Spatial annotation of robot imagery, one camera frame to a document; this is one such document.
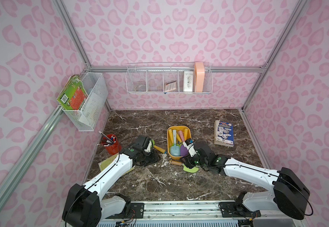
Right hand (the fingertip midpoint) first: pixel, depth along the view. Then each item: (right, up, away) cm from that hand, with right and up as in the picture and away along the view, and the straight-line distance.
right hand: (182, 158), depth 81 cm
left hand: (-14, 0, 0) cm, 14 cm away
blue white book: (+31, +12, +20) cm, 39 cm away
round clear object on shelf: (-26, +43, +11) cm, 52 cm away
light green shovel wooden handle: (+4, +14, +17) cm, 22 cm away
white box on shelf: (+5, +47, +11) cm, 49 cm away
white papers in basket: (-54, +29, +4) cm, 61 cm away
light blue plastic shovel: (-4, +3, +11) cm, 12 cm away
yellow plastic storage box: (-3, +11, +15) cm, 19 cm away
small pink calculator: (-7, +45, +13) cm, 47 cm away
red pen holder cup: (-45, +7, +11) cm, 47 cm away
